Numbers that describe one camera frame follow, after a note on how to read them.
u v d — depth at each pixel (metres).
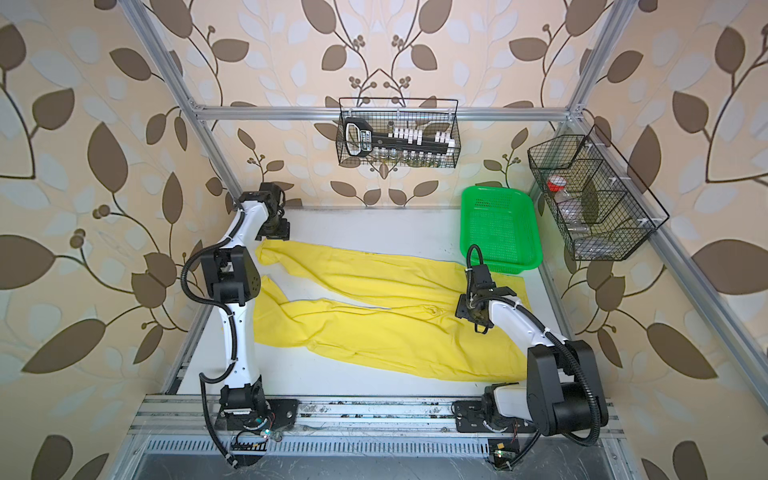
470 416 0.73
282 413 0.75
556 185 0.81
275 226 0.89
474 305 0.64
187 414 0.76
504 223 1.15
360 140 0.85
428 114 0.91
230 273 0.62
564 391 0.42
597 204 0.82
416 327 0.89
